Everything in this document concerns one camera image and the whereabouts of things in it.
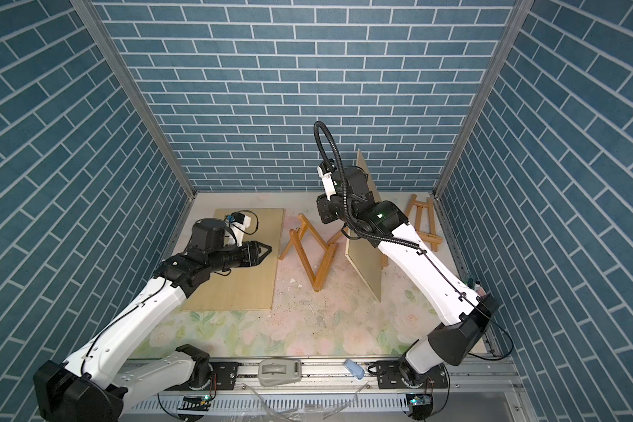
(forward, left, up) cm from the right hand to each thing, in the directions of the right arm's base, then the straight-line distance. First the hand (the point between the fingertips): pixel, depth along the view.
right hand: (326, 198), depth 71 cm
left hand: (-10, +15, -13) cm, 22 cm away
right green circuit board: (-40, -30, -38) cm, 63 cm away
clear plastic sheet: (-45, -1, -35) cm, 57 cm away
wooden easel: (+4, -1, -30) cm, 31 cm away
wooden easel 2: (+1, -21, -31) cm, 37 cm away
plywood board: (-13, +27, -33) cm, 45 cm away
